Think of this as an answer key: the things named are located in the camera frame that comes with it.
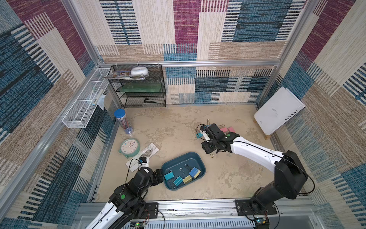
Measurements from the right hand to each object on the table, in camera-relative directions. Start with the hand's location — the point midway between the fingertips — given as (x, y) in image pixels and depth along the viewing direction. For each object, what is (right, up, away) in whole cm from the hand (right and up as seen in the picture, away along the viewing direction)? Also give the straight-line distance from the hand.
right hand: (205, 143), depth 87 cm
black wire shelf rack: (-46, +40, +20) cm, 64 cm away
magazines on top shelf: (-50, +43, +5) cm, 66 cm away
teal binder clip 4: (-16, -20, -6) cm, 26 cm away
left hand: (-27, -14, -8) cm, 31 cm away
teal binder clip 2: (-4, +6, -6) cm, 9 cm away
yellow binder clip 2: (-5, -17, -4) cm, 18 cm away
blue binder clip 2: (-7, -15, -5) cm, 18 cm away
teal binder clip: (+5, +11, +22) cm, 25 cm away
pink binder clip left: (+5, -9, +7) cm, 12 cm away
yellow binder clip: (-11, -19, -5) cm, 23 cm away
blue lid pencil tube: (-53, +18, +3) cm, 56 cm away
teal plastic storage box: (-14, -15, -2) cm, 21 cm away
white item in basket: (-58, +24, -8) cm, 64 cm away
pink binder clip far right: (+21, +7, +18) cm, 29 cm away
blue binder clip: (+17, +10, +21) cm, 29 cm away
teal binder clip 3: (-21, -18, -4) cm, 28 cm away
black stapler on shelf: (-39, +29, +21) cm, 53 cm away
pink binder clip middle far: (+16, +7, +19) cm, 26 cm away
